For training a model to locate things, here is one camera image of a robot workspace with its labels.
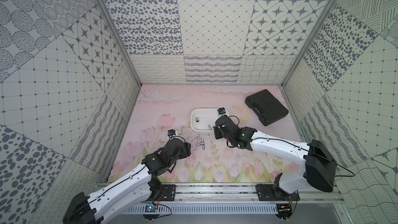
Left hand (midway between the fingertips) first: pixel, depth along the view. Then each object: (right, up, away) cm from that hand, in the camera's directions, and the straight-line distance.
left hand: (187, 143), depth 80 cm
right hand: (+17, +8, +3) cm, 19 cm away
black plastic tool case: (+52, +18, +21) cm, 59 cm away
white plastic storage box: (+8, +10, +21) cm, 25 cm away
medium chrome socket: (+9, -3, +10) cm, 13 cm away
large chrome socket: (+4, +10, +20) cm, 23 cm away
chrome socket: (+5, -3, +9) cm, 11 cm away
